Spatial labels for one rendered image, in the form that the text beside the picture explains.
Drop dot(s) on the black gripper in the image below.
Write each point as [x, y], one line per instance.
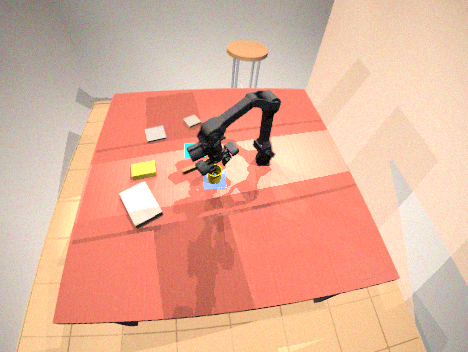
[204, 167]

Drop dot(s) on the yellow block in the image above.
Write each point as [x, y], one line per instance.
[143, 170]

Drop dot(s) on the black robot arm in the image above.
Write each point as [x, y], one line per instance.
[212, 131]

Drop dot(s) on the yellow cup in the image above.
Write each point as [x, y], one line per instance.
[214, 179]

